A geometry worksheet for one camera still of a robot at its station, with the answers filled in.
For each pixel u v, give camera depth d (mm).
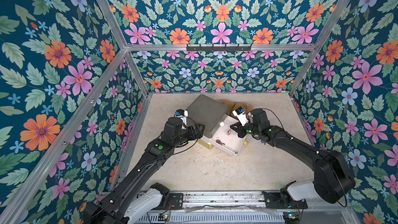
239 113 734
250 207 723
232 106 1009
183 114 679
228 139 861
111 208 384
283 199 646
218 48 932
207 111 878
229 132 844
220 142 857
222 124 809
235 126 780
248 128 730
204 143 867
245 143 837
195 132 663
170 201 732
